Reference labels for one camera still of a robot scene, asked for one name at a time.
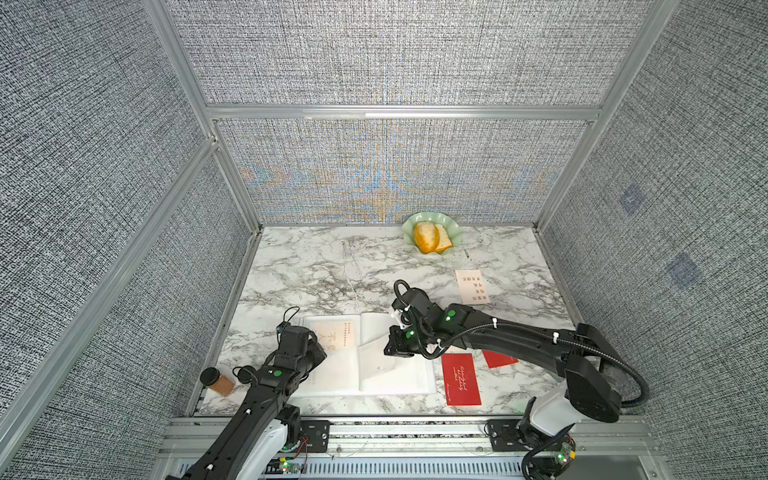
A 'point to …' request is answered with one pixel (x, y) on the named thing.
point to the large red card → (460, 379)
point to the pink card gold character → (336, 334)
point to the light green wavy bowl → (453, 226)
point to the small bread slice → (444, 240)
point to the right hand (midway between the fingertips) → (380, 347)
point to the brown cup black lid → (216, 381)
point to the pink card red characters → (472, 287)
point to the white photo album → (356, 362)
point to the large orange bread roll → (426, 236)
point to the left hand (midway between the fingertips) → (326, 344)
